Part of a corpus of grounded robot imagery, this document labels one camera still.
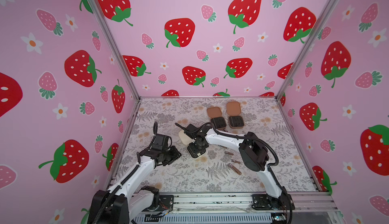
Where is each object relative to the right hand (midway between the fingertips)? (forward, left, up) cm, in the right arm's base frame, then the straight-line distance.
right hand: (193, 153), depth 91 cm
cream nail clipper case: (-3, -2, +9) cm, 10 cm away
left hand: (-4, +6, +5) cm, 9 cm away
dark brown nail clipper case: (+37, -27, 0) cm, 45 cm away
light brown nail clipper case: (+33, -13, 0) cm, 35 cm away
